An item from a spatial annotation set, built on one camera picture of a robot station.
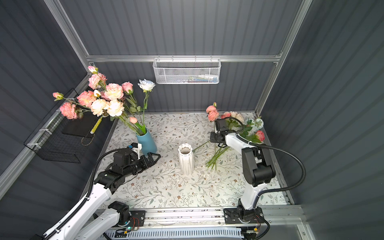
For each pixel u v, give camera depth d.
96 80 0.62
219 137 0.71
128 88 0.71
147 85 0.72
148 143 0.87
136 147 0.73
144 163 0.68
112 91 0.63
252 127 1.04
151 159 0.69
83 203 0.46
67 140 0.71
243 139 0.59
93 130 0.74
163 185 0.85
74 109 0.62
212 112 1.00
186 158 0.73
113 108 0.65
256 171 0.49
